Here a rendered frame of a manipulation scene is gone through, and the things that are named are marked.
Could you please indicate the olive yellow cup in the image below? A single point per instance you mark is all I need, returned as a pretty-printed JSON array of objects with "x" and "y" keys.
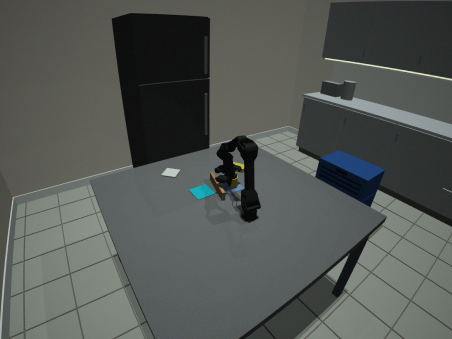
[{"x": 234, "y": 182}]

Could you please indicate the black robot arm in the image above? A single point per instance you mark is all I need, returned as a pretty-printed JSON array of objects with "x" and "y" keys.
[{"x": 248, "y": 149}]

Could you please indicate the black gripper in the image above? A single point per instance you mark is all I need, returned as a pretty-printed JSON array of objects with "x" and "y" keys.
[{"x": 229, "y": 173}]

